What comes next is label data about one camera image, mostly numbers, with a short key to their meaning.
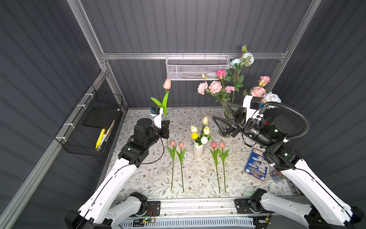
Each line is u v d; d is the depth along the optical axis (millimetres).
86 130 722
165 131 616
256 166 838
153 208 727
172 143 966
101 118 751
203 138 672
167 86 604
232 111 544
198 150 825
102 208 385
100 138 707
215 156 917
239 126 439
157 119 589
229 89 846
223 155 934
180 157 917
